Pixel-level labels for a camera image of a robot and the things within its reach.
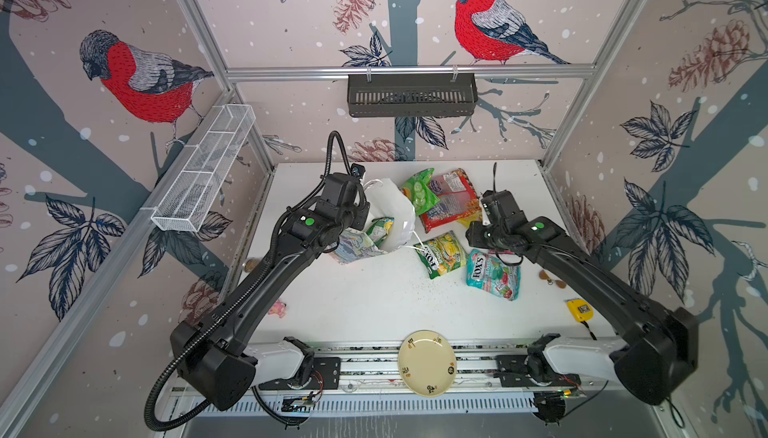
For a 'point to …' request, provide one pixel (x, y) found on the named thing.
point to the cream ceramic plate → (427, 362)
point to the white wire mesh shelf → (207, 158)
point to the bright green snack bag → (420, 191)
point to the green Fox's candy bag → (442, 254)
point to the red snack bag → (442, 199)
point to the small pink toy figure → (278, 309)
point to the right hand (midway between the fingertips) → (468, 237)
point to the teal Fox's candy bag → (486, 272)
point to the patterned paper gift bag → (388, 198)
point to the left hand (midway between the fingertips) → (356, 201)
